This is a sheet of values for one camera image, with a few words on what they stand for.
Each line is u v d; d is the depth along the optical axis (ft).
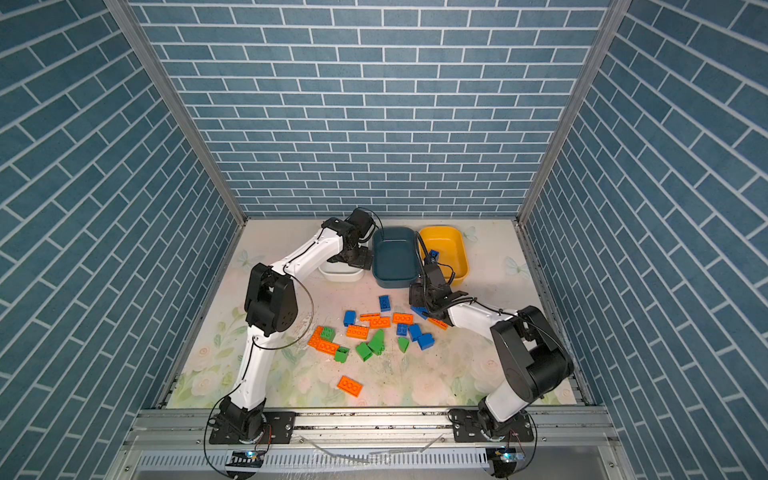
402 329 2.92
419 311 3.12
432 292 2.36
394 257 3.61
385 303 3.17
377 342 2.90
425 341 2.84
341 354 2.78
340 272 3.25
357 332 2.91
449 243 3.59
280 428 2.42
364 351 2.80
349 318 3.01
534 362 1.49
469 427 2.42
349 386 2.64
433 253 3.43
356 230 2.48
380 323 2.99
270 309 1.90
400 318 3.07
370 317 3.01
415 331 2.93
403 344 2.92
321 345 2.85
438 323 3.02
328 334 2.94
